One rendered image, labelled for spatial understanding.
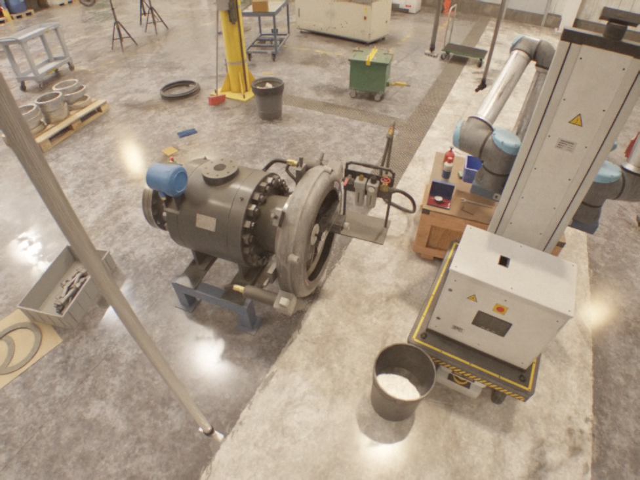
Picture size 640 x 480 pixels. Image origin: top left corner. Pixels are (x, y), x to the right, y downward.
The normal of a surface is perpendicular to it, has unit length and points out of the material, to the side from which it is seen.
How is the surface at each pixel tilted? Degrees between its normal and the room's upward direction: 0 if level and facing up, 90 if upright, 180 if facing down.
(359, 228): 0
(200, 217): 62
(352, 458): 0
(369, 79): 90
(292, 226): 44
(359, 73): 90
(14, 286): 0
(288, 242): 55
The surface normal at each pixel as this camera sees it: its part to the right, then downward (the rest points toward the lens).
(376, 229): 0.00, -0.71
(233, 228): -0.30, 0.23
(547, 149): -0.50, 0.61
